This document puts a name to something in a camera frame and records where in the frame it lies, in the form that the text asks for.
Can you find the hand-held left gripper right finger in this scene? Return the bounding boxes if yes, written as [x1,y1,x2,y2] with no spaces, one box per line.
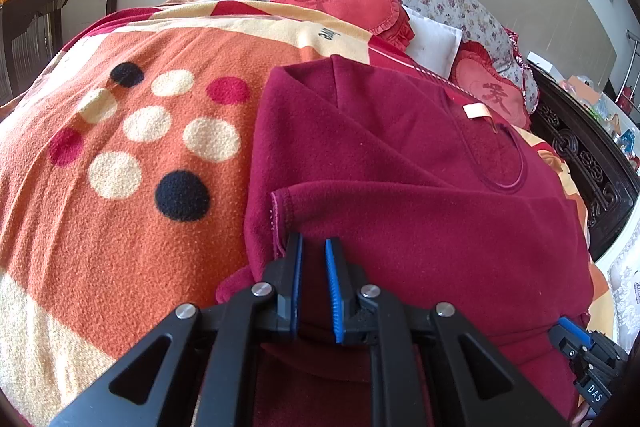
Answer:
[325,238,568,427]

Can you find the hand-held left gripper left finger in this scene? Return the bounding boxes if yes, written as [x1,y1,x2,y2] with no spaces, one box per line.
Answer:
[50,232,305,427]

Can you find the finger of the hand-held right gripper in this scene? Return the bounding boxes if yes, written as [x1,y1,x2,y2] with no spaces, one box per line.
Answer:
[547,316,598,355]

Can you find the maroon sweater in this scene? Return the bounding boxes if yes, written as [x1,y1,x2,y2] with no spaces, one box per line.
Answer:
[215,55,596,427]

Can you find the white ornate chair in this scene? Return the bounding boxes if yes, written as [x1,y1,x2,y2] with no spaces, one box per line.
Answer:
[592,227,640,358]

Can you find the dark carved wooden cabinet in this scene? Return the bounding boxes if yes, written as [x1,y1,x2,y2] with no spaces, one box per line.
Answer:
[527,62,640,228]

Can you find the orange red printed blanket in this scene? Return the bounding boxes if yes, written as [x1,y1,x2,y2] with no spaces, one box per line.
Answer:
[0,0,616,427]

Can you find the orange cardboard box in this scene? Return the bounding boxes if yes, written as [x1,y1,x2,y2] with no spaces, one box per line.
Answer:
[562,77,603,105]

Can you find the red heart pillow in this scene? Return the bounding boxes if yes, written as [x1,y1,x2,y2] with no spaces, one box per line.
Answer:
[447,41,538,130]
[270,0,416,52]

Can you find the white pillow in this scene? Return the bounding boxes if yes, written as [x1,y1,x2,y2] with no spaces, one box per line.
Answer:
[400,4,463,78]

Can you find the white box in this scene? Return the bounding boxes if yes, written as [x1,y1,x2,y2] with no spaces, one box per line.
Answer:
[526,51,557,75]

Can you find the grey metal rack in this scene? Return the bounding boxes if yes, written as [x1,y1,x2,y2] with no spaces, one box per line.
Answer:
[625,32,640,88]

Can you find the dark wooden table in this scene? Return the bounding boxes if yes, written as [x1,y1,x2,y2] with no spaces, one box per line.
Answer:
[0,0,122,108]

